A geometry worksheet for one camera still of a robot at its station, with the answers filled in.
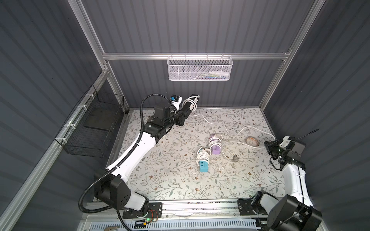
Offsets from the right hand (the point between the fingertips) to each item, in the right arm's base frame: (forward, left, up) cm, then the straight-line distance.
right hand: (268, 142), depth 81 cm
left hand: (+8, +46, +16) cm, 50 cm away
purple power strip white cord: (+4, +29, -9) cm, 30 cm away
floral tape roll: (+11, +1, -16) cm, 20 cm away
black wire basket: (-2, +98, +12) cm, 98 cm away
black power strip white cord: (+14, +46, +17) cm, 51 cm away
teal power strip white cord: (-5, +37, -11) cm, 39 cm away
